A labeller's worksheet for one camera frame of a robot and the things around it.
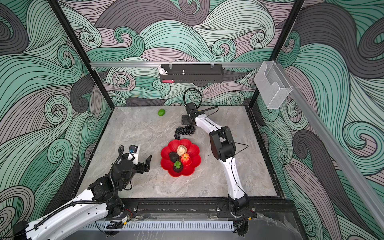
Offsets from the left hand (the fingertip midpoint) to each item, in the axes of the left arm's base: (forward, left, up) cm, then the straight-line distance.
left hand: (143, 153), depth 77 cm
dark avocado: (+3, -15, -11) cm, 19 cm away
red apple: (+1, -22, -10) cm, 25 cm away
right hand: (+32, -22, -11) cm, 40 cm away
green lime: (+41, -2, -13) cm, 43 cm away
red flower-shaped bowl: (+9, -27, -13) cm, 31 cm away
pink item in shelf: (+40, -11, +17) cm, 44 cm away
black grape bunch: (+24, -24, -11) cm, 35 cm away
